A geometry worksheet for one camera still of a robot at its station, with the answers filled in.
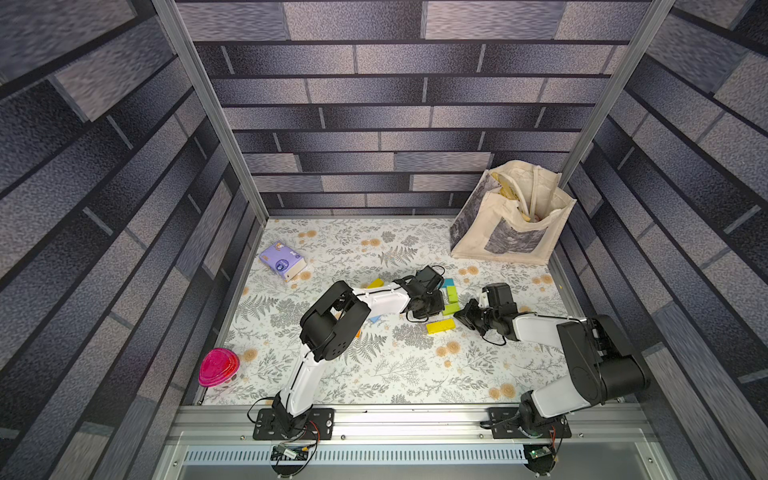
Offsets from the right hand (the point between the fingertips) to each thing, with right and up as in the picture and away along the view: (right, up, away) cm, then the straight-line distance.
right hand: (452, 313), depth 94 cm
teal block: (0, +9, +7) cm, 11 cm away
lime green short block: (+1, +6, +5) cm, 8 cm away
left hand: (-2, +2, -1) cm, 3 cm away
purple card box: (-56, +16, +6) cm, 59 cm away
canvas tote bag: (+17, +31, -7) cm, 36 cm away
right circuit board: (+18, -30, -21) cm, 41 cm away
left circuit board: (-47, -29, -23) cm, 59 cm away
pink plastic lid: (-64, -8, -20) cm, 68 cm away
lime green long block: (-1, +2, -2) cm, 3 cm away
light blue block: (-25, -1, -2) cm, 25 cm away
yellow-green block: (-5, -3, -4) cm, 7 cm away
